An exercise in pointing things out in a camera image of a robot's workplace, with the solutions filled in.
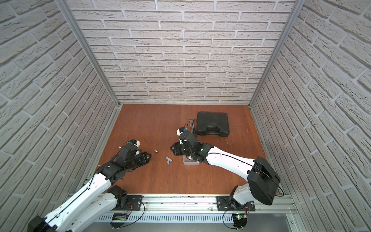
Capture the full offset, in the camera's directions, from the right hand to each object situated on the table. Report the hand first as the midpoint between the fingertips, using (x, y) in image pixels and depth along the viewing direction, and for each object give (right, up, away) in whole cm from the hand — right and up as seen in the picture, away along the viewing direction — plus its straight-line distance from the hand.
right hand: (173, 147), depth 79 cm
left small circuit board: (-26, -33, -9) cm, 43 cm away
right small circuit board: (+34, -35, -8) cm, 50 cm away
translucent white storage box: (+8, -10, +7) cm, 15 cm away
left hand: (-13, -4, +1) cm, 14 cm away
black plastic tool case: (+27, +13, +21) cm, 37 cm away
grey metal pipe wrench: (+11, +10, +25) cm, 29 cm away
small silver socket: (-13, -5, +13) cm, 19 cm away
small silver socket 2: (-4, -11, +8) cm, 15 cm away
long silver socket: (-4, -10, +11) cm, 15 cm away
